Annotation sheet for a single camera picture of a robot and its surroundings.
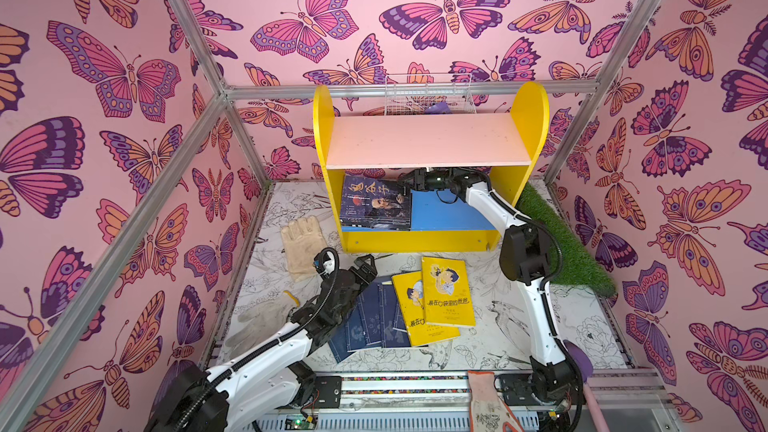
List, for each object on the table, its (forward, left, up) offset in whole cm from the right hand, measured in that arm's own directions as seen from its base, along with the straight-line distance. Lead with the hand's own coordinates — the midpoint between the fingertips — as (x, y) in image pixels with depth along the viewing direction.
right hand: (401, 178), depth 94 cm
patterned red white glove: (-59, -20, -19) cm, 65 cm away
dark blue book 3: (-41, +2, -18) cm, 45 cm away
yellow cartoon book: (-30, -13, -17) cm, 37 cm away
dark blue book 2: (-34, +9, -17) cm, 39 cm away
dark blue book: (-41, +13, -18) cm, 47 cm away
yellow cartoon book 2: (-29, -2, -16) cm, 34 cm away
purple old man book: (-8, +8, -1) cm, 11 cm away
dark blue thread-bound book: (-44, +17, -18) cm, 50 cm away
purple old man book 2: (-15, +6, -4) cm, 16 cm away
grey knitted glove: (-38, +40, -19) cm, 58 cm away
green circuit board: (-61, +26, -23) cm, 70 cm away
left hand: (-26, +9, -6) cm, 28 cm away
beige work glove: (-10, +34, -19) cm, 40 cm away
